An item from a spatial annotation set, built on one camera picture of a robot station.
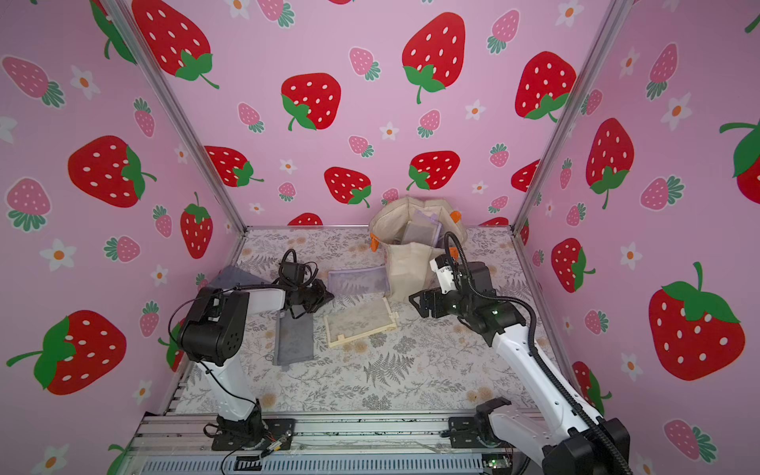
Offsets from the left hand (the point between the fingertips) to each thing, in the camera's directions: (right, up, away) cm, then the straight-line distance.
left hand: (337, 293), depth 100 cm
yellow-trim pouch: (+8, -8, -5) cm, 13 cm away
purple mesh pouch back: (+10, +4, +6) cm, 12 cm away
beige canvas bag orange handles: (+24, +10, -11) cm, 28 cm away
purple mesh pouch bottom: (+31, +23, +3) cm, 38 cm away
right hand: (+26, +2, -24) cm, 36 cm away
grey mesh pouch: (-12, -13, -9) cm, 20 cm away
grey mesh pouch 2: (-41, +5, +7) cm, 42 cm away
